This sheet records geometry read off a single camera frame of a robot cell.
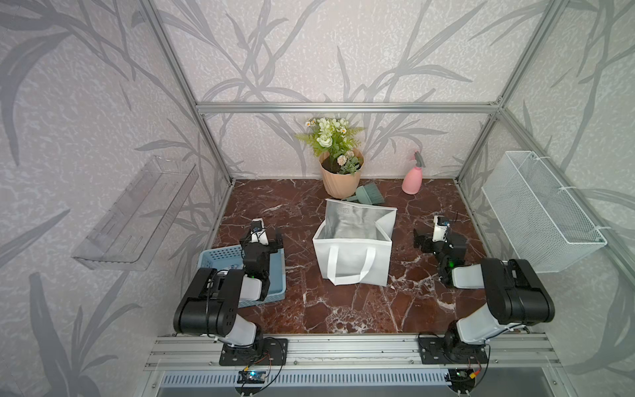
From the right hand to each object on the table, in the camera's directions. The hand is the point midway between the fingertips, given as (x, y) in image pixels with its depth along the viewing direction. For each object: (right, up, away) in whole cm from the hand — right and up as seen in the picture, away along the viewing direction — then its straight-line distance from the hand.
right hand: (427, 228), depth 95 cm
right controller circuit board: (+3, -42, -21) cm, 47 cm away
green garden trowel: (-20, +14, +21) cm, 32 cm away
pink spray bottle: (0, +18, +18) cm, 25 cm away
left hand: (-62, +1, -5) cm, 62 cm away
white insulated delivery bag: (-31, -2, -24) cm, 39 cm away
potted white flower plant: (-34, +28, +7) cm, 44 cm away
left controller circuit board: (-61, -41, -24) cm, 77 cm away
